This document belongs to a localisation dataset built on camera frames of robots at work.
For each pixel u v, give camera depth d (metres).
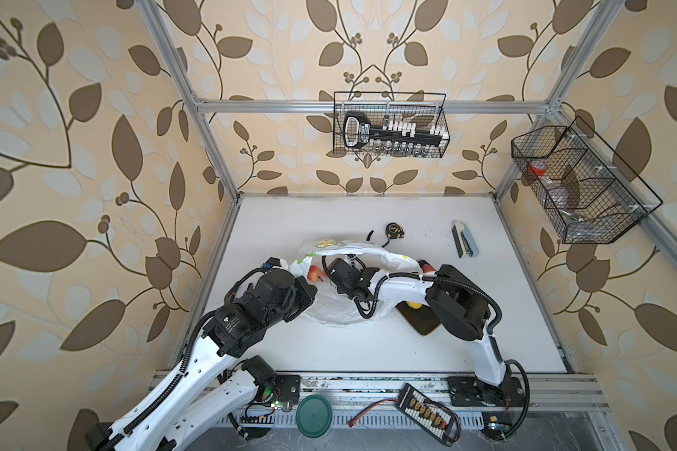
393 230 1.05
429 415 0.69
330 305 0.86
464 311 0.52
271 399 0.72
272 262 0.66
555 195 0.71
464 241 1.02
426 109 0.91
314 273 0.91
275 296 0.51
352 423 0.70
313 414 0.63
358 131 0.85
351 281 0.73
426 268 0.99
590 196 0.73
